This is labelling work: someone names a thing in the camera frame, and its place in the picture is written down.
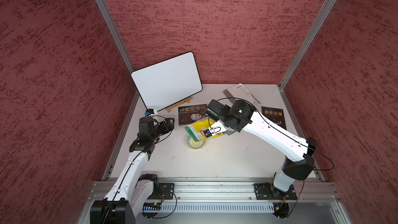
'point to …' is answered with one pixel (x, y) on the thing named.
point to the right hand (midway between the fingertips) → (229, 116)
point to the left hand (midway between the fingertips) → (169, 124)
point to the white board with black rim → (165, 83)
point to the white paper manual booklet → (239, 92)
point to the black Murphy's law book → (275, 114)
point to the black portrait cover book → (189, 114)
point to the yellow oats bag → (197, 129)
